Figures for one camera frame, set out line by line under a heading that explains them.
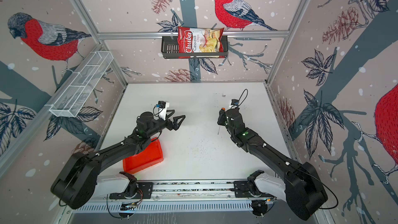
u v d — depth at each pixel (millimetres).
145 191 733
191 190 746
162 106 714
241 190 728
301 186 403
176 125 738
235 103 714
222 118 728
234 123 615
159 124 700
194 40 878
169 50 947
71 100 714
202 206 700
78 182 410
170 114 836
